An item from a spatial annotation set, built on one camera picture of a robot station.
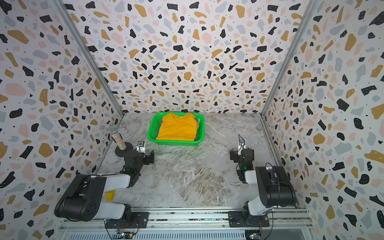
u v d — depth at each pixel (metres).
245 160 0.72
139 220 0.73
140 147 0.79
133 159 0.69
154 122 1.06
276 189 0.46
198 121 1.09
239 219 0.73
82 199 0.43
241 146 0.81
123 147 0.93
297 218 0.76
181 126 1.05
